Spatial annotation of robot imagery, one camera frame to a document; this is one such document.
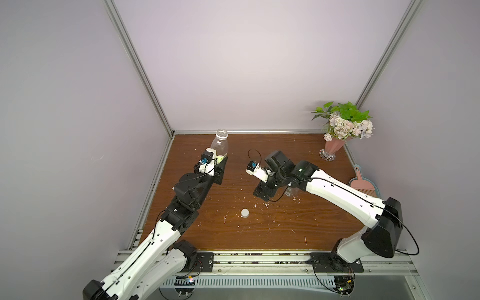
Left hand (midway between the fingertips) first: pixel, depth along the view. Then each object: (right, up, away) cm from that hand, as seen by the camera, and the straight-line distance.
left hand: (220, 154), depth 68 cm
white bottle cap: (+9, -28, +18) cm, 35 cm away
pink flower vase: (+56, +2, +31) cm, 64 cm away
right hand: (+15, -11, +8) cm, 20 cm away
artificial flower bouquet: (+56, +15, +17) cm, 60 cm away
